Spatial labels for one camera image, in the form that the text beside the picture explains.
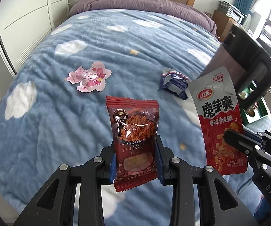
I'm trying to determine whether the red white konjac snack packet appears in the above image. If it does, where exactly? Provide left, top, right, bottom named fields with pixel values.
left=188, top=66, right=247, bottom=175

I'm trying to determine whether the blue white snack packet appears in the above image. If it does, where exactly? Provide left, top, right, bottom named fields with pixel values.
left=158, top=68, right=189, bottom=101

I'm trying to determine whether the dark red noodle snack packet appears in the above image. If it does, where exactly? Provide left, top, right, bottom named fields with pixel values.
left=106, top=96, right=159, bottom=192

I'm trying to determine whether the pink cartoon snack packet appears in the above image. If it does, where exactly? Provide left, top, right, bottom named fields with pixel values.
left=66, top=61, right=112, bottom=93

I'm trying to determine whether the blue cloud blanket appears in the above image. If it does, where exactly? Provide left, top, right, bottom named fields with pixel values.
left=0, top=9, right=220, bottom=213

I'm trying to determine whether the wooden nightstand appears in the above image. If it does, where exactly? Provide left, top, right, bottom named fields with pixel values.
left=212, top=10, right=237, bottom=42

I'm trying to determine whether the grey printer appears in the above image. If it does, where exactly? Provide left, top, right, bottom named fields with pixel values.
left=217, top=1, right=245, bottom=24

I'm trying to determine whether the white wardrobe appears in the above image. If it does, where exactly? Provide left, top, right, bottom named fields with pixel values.
left=0, top=0, right=69, bottom=73

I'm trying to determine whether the purple pillow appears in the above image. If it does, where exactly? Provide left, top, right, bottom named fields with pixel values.
left=69, top=0, right=217, bottom=35

